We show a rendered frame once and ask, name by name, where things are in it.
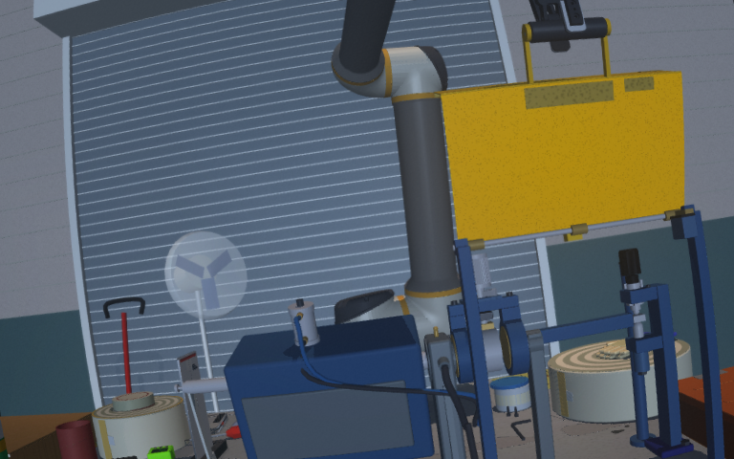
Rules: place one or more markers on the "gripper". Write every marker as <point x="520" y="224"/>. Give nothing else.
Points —
<point x="545" y="8"/>

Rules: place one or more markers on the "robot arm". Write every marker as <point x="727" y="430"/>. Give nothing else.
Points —
<point x="424" y="189"/>

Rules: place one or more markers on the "black screw knob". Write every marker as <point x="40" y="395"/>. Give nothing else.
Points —
<point x="629" y="265"/>

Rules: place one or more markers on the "pale grey gauge plate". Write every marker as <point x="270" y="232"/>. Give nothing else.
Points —
<point x="483" y="274"/>

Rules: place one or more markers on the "blue clamp hub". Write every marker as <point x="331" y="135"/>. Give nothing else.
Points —
<point x="519" y="349"/>

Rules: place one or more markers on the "grey roller shutter door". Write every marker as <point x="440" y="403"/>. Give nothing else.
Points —
<point x="258" y="172"/>

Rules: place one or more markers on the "large cream tape roll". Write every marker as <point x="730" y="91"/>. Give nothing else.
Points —
<point x="596" y="384"/>

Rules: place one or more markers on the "white tin with blue lid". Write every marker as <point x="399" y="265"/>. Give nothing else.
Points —
<point x="510" y="395"/>

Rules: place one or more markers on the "white cylinder with black button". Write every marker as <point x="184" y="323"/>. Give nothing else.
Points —
<point x="304" y="324"/>

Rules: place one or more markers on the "black hex key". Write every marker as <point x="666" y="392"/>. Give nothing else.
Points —
<point x="520" y="429"/>

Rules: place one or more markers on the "orange red crate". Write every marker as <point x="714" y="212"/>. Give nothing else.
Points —
<point x="708" y="407"/>

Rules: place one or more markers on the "blue control box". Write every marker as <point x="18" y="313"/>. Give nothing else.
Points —
<point x="327" y="396"/>

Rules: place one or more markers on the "white standing fan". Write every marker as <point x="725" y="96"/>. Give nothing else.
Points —
<point x="205" y="274"/>

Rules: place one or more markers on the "grey shutter housing box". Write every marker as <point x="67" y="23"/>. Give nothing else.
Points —
<point x="86" y="14"/>

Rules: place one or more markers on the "white round bar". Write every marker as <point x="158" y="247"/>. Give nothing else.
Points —
<point x="203" y="386"/>

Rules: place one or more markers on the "red small part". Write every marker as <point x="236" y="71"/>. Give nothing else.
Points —
<point x="233" y="431"/>

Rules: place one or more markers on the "grey upright panel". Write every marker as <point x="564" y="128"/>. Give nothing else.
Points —
<point x="194" y="396"/>

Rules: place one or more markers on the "cream tape roll with core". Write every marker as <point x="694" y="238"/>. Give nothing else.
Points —
<point x="140" y="427"/>

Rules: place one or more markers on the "green small box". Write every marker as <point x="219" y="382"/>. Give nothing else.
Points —
<point x="160" y="452"/>

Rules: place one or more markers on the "dark red cylinder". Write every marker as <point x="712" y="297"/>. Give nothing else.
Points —
<point x="75" y="440"/>

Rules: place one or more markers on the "blue machine frame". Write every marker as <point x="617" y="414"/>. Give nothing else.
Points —
<point x="665" y="356"/>

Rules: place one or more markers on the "grey metal post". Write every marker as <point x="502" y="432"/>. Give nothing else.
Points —
<point x="437" y="401"/>

